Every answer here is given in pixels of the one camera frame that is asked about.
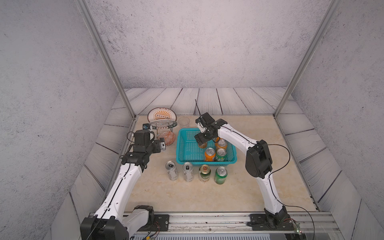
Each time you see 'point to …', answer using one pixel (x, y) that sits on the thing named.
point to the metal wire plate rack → (168, 128)
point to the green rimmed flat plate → (161, 124)
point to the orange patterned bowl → (169, 137)
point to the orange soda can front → (210, 154)
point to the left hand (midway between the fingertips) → (157, 140)
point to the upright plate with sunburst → (161, 113)
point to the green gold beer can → (204, 173)
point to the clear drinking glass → (184, 122)
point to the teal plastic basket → (188, 153)
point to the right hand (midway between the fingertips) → (203, 137)
